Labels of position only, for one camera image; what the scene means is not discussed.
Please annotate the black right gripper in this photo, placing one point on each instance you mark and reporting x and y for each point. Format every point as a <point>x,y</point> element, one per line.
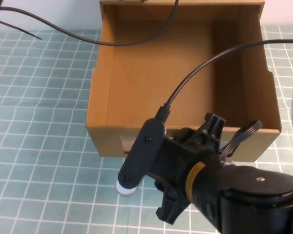
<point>176,158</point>

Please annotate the cardboard shoebox drawer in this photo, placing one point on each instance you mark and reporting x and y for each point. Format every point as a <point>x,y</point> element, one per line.
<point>130,83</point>

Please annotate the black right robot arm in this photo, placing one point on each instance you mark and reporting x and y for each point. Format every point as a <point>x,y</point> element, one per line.
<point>192,168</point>

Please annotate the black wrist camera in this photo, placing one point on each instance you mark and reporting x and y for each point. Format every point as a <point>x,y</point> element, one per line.
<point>141,156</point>

